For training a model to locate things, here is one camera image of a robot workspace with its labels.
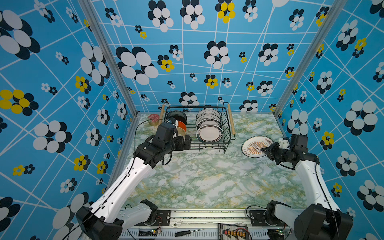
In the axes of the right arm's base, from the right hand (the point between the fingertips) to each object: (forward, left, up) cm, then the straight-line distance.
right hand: (262, 149), depth 81 cm
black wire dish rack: (+42, +45, -16) cm, 64 cm away
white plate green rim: (+31, +28, -1) cm, 42 cm away
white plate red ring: (+16, +28, -6) cm, 33 cm away
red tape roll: (+30, +69, -11) cm, 76 cm away
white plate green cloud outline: (+26, +30, -1) cm, 40 cm away
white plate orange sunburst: (+3, +5, -3) cm, 6 cm away
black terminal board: (-36, +20, -14) cm, 44 cm away
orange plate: (+21, +47, -3) cm, 52 cm away
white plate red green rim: (+21, +28, -1) cm, 36 cm away
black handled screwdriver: (-37, +41, -16) cm, 57 cm away
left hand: (-1, +42, +11) cm, 43 cm away
